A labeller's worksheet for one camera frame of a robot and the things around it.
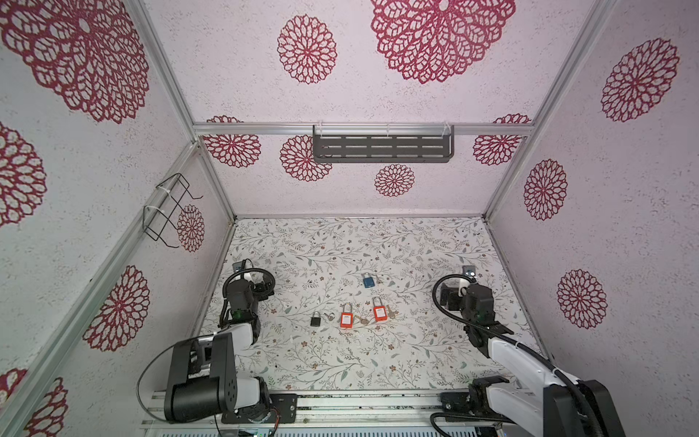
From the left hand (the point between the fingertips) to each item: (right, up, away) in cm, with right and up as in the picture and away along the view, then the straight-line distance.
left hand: (252, 282), depth 91 cm
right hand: (+68, +1, -4) cm, 68 cm away
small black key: (+22, -12, -1) cm, 25 cm away
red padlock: (+32, -11, -2) cm, 34 cm away
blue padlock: (+40, -1, +9) cm, 41 cm away
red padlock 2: (+43, -10, 0) cm, 44 cm away
